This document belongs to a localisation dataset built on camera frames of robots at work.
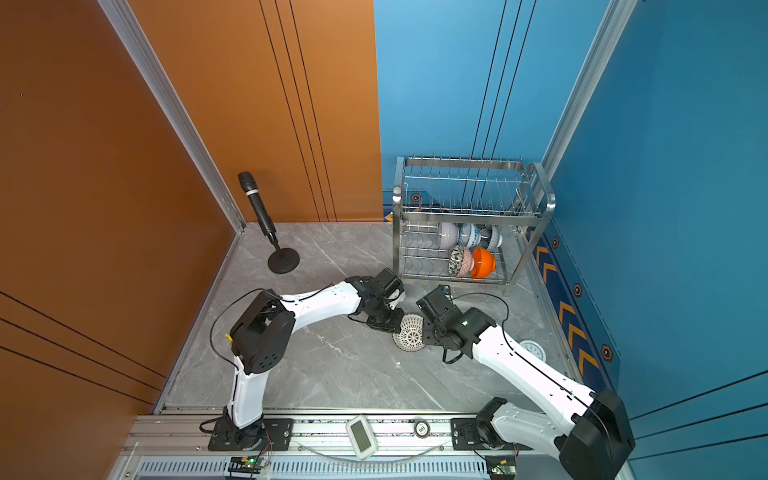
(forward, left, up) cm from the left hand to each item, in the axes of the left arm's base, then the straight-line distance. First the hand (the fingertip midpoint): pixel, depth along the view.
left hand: (404, 326), depth 89 cm
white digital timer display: (-29, +10, 0) cm, 30 cm away
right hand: (-5, -7, +8) cm, 12 cm away
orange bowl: (+18, -25, +8) cm, 32 cm away
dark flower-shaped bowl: (+30, -32, +7) cm, 44 cm away
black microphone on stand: (+26, +44, -2) cm, 51 cm away
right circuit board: (-34, -23, -4) cm, 41 cm away
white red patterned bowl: (-3, -2, -2) cm, 4 cm away
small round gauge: (-27, -4, +3) cm, 28 cm away
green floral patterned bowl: (+25, -18, +2) cm, 31 cm away
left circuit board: (-34, +37, -4) cm, 50 cm away
